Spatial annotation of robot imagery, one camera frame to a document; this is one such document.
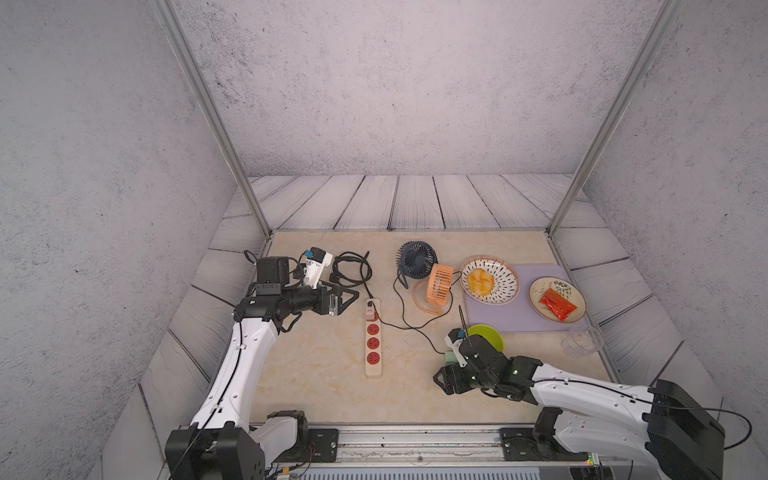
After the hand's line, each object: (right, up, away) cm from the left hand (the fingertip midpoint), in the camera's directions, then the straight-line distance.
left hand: (348, 291), depth 75 cm
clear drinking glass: (+67, -16, +14) cm, 70 cm away
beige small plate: (+60, -3, +27) cm, 66 cm away
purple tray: (+50, -10, +21) cm, 55 cm away
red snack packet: (+63, -7, +21) cm, 67 cm away
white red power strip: (+5, -16, +14) cm, 22 cm away
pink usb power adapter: (+4, -8, +14) cm, 16 cm away
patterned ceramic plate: (+49, -2, +27) cm, 56 cm away
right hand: (+25, -23, +6) cm, 35 cm away
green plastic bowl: (+39, -14, +13) cm, 44 cm away
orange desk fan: (+22, -3, +16) cm, 28 cm away
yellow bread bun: (+40, 0, +26) cm, 48 cm away
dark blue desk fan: (+19, +7, +27) cm, 34 cm away
